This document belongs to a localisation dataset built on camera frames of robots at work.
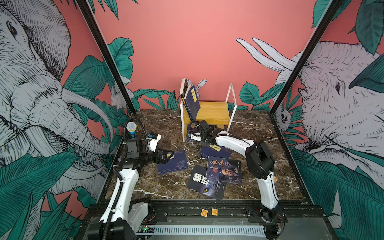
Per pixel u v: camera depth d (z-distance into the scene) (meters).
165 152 0.69
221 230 0.70
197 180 0.84
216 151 0.98
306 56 0.86
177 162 0.92
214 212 0.75
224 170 0.88
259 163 0.53
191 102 0.80
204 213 0.73
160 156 0.68
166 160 0.69
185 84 0.78
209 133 0.73
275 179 0.86
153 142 0.70
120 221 0.39
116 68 0.95
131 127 0.80
